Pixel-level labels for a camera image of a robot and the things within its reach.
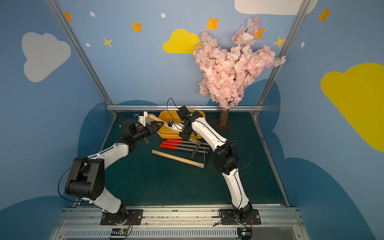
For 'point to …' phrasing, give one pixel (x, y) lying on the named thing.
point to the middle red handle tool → (180, 144)
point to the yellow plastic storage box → (165, 132)
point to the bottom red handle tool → (170, 147)
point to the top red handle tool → (183, 141)
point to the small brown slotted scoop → (146, 141)
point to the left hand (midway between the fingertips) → (162, 122)
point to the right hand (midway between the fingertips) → (186, 131)
